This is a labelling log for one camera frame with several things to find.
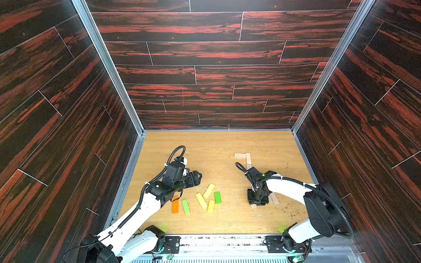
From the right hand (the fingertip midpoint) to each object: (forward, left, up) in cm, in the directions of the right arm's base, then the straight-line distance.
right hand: (254, 201), depth 89 cm
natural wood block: (+27, +1, +2) cm, 27 cm away
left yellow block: (-2, +28, +3) cm, 28 cm away
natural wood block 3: (+1, -10, +3) cm, 10 cm away
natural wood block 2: (+22, +1, +1) cm, 22 cm away
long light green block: (-5, +37, +3) cm, 37 cm away
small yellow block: (-5, +23, +3) cm, 24 cm away
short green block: (0, +20, +2) cm, 20 cm away
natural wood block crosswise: (+29, +6, +3) cm, 30 cm away
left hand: (+5, +30, +17) cm, 35 cm away
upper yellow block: (+4, +25, +2) cm, 26 cm away
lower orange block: (-5, +43, +2) cm, 43 cm away
